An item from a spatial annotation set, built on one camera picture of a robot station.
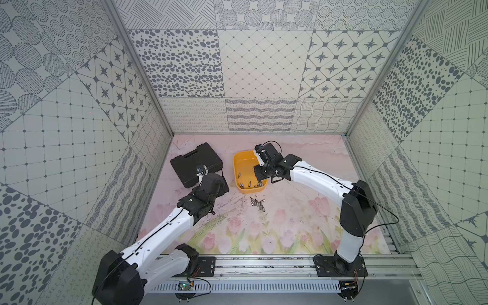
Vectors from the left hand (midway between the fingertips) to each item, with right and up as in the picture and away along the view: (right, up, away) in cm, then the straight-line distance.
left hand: (215, 179), depth 82 cm
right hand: (+20, +2, +5) cm, 21 cm away
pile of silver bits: (+18, -13, +9) cm, 24 cm away
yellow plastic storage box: (+12, +6, +21) cm, 25 cm away
